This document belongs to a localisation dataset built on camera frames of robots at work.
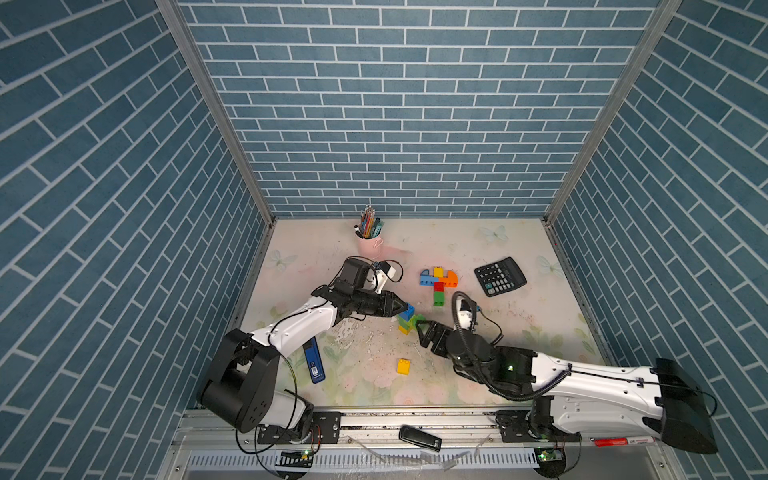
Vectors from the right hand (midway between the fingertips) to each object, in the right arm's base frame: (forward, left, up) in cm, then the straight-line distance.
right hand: (425, 331), depth 75 cm
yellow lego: (+28, -5, -12) cm, 31 cm away
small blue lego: (+26, 0, -13) cm, 29 cm away
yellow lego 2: (+6, +6, -13) cm, 15 cm away
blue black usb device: (-6, +30, -11) cm, 32 cm away
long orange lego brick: (+23, -8, -13) cm, 28 cm away
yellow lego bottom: (-5, +5, -14) cm, 16 cm away
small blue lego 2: (+6, +5, -2) cm, 8 cm away
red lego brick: (+22, -5, -13) cm, 26 cm away
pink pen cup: (+34, +20, -5) cm, 39 cm away
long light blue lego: (+23, -1, -13) cm, 27 cm away
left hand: (+7, +4, -2) cm, 8 cm away
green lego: (+17, -5, -12) cm, 22 cm away
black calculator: (+28, -26, -13) cm, 41 cm away
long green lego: (+6, +6, -8) cm, 11 cm away
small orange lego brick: (+26, -9, -13) cm, 31 cm away
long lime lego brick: (+5, +4, -6) cm, 8 cm away
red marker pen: (-17, -51, -13) cm, 55 cm away
